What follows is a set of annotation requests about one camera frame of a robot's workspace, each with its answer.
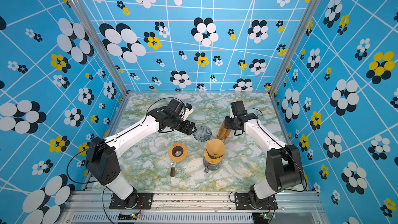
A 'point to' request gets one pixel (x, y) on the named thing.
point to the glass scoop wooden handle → (172, 169)
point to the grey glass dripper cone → (202, 133)
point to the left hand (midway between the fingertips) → (192, 127)
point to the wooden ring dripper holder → (212, 160)
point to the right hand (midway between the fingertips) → (229, 123)
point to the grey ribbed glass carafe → (210, 166)
